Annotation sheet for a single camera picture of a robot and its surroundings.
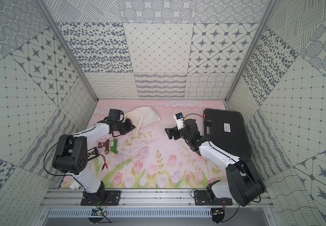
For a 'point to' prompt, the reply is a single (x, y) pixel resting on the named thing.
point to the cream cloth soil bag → (142, 116)
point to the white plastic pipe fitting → (74, 185)
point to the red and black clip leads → (105, 164)
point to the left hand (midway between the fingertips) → (134, 124)
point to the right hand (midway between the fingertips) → (172, 128)
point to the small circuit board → (96, 212)
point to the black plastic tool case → (226, 128)
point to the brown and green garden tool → (106, 144)
